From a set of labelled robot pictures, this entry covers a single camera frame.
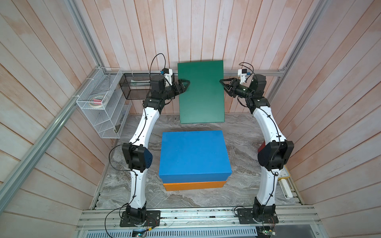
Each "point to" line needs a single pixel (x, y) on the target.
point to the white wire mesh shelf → (109, 122)
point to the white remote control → (285, 189)
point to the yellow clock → (283, 173)
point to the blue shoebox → (194, 156)
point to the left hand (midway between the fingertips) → (187, 85)
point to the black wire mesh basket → (135, 86)
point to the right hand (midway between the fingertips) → (218, 83)
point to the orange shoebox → (194, 185)
